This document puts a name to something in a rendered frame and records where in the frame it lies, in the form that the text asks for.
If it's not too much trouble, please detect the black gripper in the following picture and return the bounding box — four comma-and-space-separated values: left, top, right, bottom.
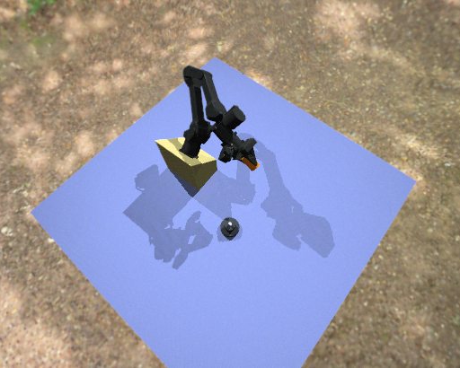
221, 130, 258, 166

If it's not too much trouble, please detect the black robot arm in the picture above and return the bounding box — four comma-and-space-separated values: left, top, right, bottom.
179, 65, 246, 163

